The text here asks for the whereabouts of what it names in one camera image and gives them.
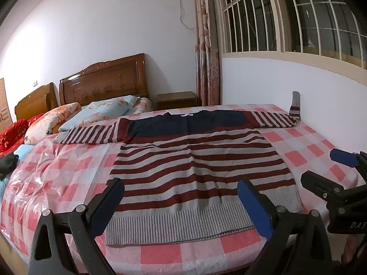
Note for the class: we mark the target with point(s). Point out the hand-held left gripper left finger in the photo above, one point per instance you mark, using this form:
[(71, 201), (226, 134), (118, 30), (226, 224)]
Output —
[(110, 197)]

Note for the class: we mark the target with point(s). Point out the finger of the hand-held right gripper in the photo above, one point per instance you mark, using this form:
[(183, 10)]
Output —
[(344, 157), (321, 184)]

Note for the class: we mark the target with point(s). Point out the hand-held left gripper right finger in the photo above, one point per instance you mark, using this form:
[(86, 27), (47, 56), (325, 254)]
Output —
[(253, 206)]

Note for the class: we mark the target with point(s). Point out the striped knit sweater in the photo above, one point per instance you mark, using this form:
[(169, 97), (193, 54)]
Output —
[(195, 160)]

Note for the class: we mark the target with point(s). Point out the person's right hand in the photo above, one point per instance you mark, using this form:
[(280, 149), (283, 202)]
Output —
[(350, 249)]

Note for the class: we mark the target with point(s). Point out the pink checkered bed sheet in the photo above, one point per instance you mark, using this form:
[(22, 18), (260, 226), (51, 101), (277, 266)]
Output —
[(57, 177)]

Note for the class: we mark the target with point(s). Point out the blue floral pillow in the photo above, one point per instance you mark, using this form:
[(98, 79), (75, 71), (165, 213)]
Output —
[(100, 111)]

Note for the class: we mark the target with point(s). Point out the orange floral pillow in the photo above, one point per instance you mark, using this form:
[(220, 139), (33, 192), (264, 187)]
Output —
[(48, 123)]

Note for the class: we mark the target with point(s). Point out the dark cloth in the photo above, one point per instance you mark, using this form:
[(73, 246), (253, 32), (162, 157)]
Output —
[(7, 164)]

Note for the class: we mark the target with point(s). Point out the red quilt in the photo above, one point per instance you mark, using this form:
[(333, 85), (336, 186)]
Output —
[(11, 134)]

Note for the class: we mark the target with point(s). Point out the large wooden headboard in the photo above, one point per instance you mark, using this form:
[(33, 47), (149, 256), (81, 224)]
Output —
[(114, 80)]

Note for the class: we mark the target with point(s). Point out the wooden nightstand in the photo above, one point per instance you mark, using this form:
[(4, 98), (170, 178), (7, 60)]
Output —
[(176, 100)]

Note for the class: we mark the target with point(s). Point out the small wooden headboard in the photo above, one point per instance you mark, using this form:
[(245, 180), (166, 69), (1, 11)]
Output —
[(37, 100)]

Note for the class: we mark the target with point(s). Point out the wooden wardrobe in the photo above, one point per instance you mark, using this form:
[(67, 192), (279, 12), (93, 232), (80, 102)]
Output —
[(4, 106)]

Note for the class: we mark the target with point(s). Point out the pink floral curtain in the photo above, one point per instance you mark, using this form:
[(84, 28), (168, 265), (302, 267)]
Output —
[(205, 48)]

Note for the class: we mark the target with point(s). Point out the window with white grille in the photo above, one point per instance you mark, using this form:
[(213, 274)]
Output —
[(258, 14)]

